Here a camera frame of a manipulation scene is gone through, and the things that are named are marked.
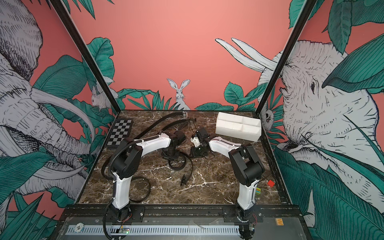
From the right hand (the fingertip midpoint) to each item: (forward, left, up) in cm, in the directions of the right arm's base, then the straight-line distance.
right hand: (191, 153), depth 92 cm
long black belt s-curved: (-15, +3, -2) cm, 16 cm away
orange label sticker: (-35, -45, -4) cm, 57 cm away
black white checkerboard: (+18, +50, +1) cm, 54 cm away
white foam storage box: (+22, -36, +1) cm, 42 cm away
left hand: (-1, +11, -4) cm, 12 cm away
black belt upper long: (-10, +52, -2) cm, 53 cm away
